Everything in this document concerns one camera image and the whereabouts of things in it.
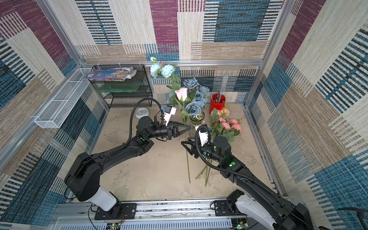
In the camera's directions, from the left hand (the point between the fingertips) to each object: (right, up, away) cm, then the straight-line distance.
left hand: (189, 129), depth 66 cm
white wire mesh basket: (-66, +6, +4) cm, 66 cm away
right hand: (-1, -7, +6) cm, 9 cm away
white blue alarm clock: (-37, +10, +50) cm, 63 cm away
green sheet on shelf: (-46, +25, +29) cm, 60 cm away
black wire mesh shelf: (-35, +27, +50) cm, 66 cm away
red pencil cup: (+20, +17, +36) cm, 45 cm away
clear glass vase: (+5, +4, +20) cm, 21 cm away
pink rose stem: (+32, -1, +33) cm, 46 cm away
